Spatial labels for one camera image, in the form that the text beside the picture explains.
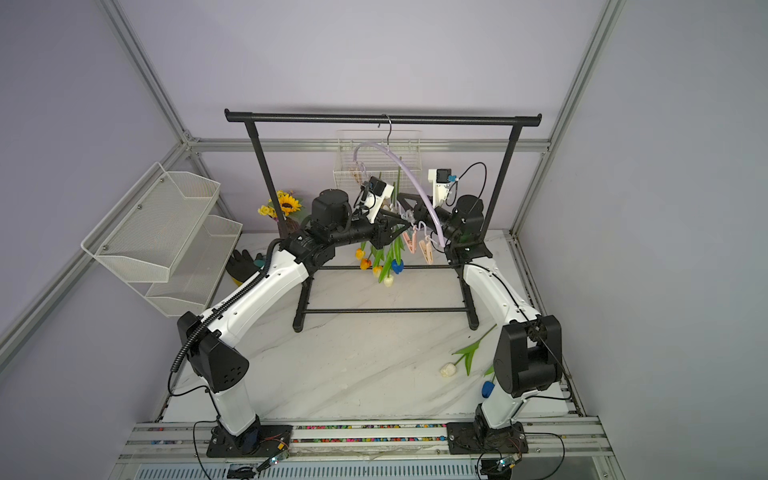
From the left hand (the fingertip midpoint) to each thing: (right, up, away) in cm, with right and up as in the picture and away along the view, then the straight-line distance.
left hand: (402, 223), depth 70 cm
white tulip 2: (+14, -40, +13) cm, 44 cm away
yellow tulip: (-11, -10, +27) cm, 31 cm away
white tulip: (-5, -14, +17) cm, 22 cm away
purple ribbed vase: (-37, +3, +28) cm, 46 cm away
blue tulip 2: (+24, -44, +11) cm, 51 cm away
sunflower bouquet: (-36, +8, +25) cm, 44 cm away
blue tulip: (-1, -9, +10) cm, 13 cm away
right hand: (-1, +6, +5) cm, 8 cm away
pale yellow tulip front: (-7, -7, +23) cm, 25 cm away
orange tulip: (-13, -7, +25) cm, 29 cm away
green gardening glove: (-50, -10, +33) cm, 61 cm away
